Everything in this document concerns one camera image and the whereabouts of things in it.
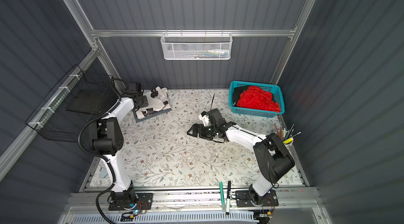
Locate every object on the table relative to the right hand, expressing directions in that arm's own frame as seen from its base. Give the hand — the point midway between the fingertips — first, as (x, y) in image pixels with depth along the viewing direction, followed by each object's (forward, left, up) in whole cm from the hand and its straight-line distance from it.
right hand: (194, 135), depth 85 cm
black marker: (-34, -16, -10) cm, 38 cm away
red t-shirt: (+32, -40, -5) cm, 52 cm away
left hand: (+23, +36, +1) cm, 43 cm away
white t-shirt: (+28, +28, -5) cm, 40 cm away
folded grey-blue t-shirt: (+16, +39, -8) cm, 43 cm away
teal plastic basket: (+37, -56, -3) cm, 67 cm away
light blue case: (-18, +46, -6) cm, 49 cm away
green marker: (-28, -14, -10) cm, 33 cm away
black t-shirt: (+40, -29, -8) cm, 50 cm away
